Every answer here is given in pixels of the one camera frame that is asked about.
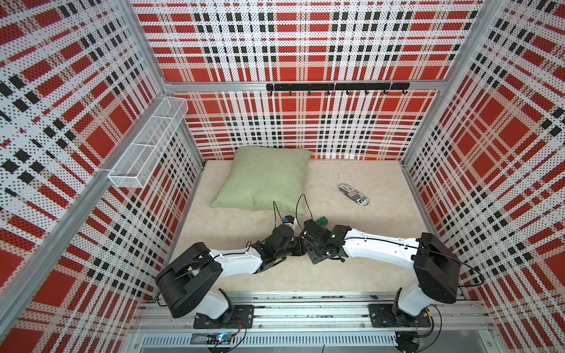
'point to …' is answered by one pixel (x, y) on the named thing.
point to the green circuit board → (218, 338)
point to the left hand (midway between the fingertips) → (309, 242)
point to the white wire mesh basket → (134, 164)
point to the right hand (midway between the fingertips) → (319, 251)
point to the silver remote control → (354, 195)
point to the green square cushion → (262, 176)
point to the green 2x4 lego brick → (321, 221)
